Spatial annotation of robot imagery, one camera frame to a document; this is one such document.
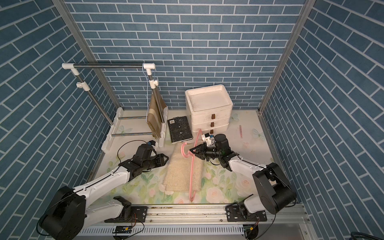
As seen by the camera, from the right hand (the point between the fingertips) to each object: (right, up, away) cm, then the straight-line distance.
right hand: (191, 152), depth 79 cm
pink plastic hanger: (+1, -2, -2) cm, 3 cm away
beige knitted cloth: (-8, -14, +3) cm, 16 cm away
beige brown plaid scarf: (-22, +17, +5) cm, 29 cm away
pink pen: (+34, +7, +28) cm, 45 cm away
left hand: (-13, -6, +6) cm, 16 cm away
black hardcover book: (-10, +11, +26) cm, 30 cm away
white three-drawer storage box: (+10, +24, +9) cm, 28 cm away
